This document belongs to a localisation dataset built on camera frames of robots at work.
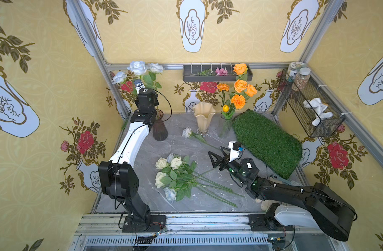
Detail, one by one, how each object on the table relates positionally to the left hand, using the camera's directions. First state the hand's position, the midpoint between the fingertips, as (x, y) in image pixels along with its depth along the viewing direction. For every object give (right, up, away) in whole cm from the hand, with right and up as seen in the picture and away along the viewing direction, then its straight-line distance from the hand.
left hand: (138, 94), depth 80 cm
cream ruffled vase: (+35, -8, +18) cm, 40 cm away
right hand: (+40, -27, -1) cm, 49 cm away
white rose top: (+24, -20, +25) cm, 40 cm away
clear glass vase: (+48, -16, +21) cm, 55 cm away
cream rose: (+18, -36, +6) cm, 41 cm away
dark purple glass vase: (+7, -19, +18) cm, 27 cm away
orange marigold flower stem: (+45, +5, +7) cm, 45 cm away
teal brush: (+84, -48, +6) cm, 97 cm away
